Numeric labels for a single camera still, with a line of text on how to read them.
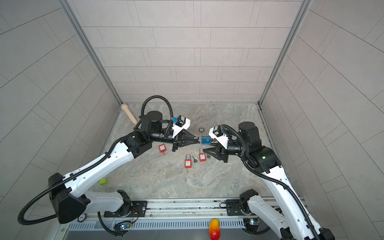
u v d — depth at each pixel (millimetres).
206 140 569
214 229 631
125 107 1105
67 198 368
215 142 579
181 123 504
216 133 504
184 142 561
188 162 850
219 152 531
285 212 397
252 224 680
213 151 546
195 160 867
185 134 566
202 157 868
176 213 705
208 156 888
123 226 646
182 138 550
